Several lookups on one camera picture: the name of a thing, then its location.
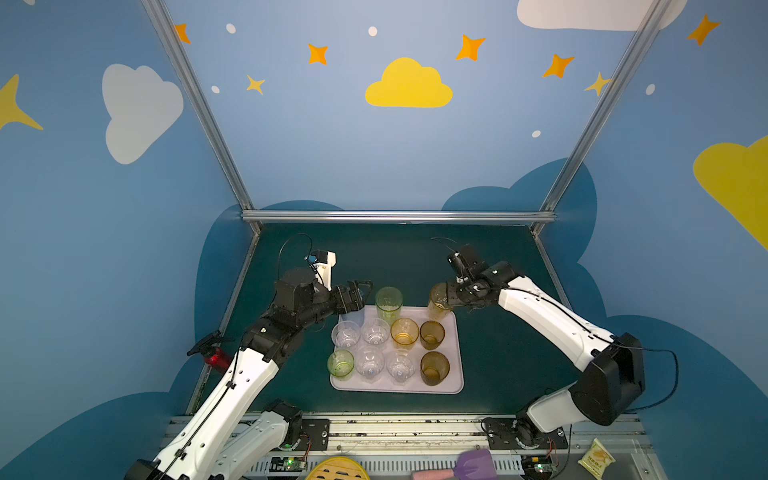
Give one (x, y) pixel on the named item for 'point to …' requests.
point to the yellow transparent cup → (404, 333)
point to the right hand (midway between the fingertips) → (457, 292)
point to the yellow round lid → (338, 468)
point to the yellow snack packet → (597, 459)
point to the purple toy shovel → (475, 464)
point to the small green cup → (340, 364)
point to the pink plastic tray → (413, 353)
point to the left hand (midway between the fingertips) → (364, 287)
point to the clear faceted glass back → (376, 331)
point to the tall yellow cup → (439, 307)
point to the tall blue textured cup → (356, 316)
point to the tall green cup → (389, 301)
